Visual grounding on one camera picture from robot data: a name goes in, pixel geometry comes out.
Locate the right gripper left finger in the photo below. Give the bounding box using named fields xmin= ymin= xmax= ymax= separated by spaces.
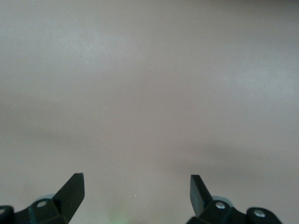
xmin=0 ymin=172 xmax=85 ymax=224

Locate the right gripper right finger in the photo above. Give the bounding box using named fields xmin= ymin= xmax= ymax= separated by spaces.
xmin=186 ymin=174 xmax=284 ymax=224

